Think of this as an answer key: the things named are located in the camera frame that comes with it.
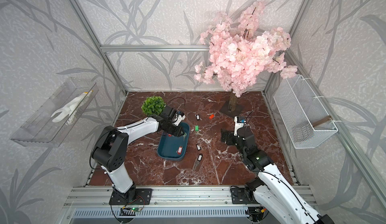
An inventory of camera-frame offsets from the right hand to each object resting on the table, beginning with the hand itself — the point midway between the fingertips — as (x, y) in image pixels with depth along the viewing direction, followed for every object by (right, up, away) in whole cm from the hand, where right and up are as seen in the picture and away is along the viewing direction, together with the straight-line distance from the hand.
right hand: (229, 128), depth 79 cm
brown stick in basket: (+37, +6, -15) cm, 41 cm away
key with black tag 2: (-16, -19, +8) cm, 26 cm away
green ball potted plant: (-45, +12, +15) cm, 49 cm away
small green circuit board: (-46, -37, -8) cm, 59 cm away
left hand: (-27, -4, +14) cm, 30 cm away
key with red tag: (-28, -15, +10) cm, 33 cm away
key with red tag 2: (-7, +5, +27) cm, 28 cm away
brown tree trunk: (+6, +13, +23) cm, 28 cm away
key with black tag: (-18, +4, +26) cm, 32 cm away
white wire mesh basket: (+32, +4, -13) cm, 35 cm away
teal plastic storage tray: (-32, -14, +13) cm, 37 cm away
